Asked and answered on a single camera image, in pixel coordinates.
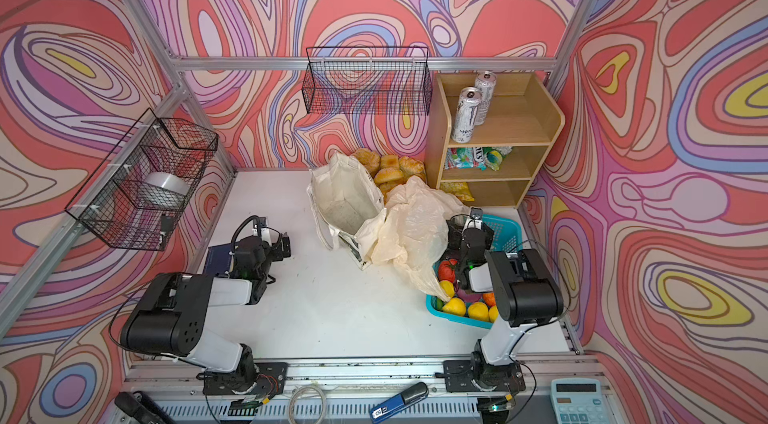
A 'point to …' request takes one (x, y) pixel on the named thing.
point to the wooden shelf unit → (488, 134)
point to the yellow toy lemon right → (478, 311)
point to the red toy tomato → (447, 270)
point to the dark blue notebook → (218, 260)
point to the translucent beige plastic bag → (415, 235)
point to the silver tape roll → (164, 190)
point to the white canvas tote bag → (348, 204)
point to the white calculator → (578, 401)
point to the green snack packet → (483, 158)
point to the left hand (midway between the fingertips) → (273, 232)
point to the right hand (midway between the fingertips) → (470, 226)
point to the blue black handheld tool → (405, 399)
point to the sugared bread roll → (371, 160)
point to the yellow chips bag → (459, 188)
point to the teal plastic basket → (507, 233)
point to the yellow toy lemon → (455, 306)
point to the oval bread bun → (388, 178)
